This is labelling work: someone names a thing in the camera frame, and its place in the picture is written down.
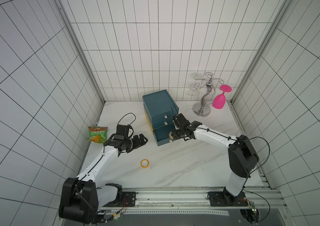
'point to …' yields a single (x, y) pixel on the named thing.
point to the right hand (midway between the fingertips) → (170, 134)
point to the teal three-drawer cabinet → (159, 108)
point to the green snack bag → (98, 134)
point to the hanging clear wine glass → (194, 89)
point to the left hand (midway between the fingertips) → (140, 145)
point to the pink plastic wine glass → (219, 100)
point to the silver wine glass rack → (201, 109)
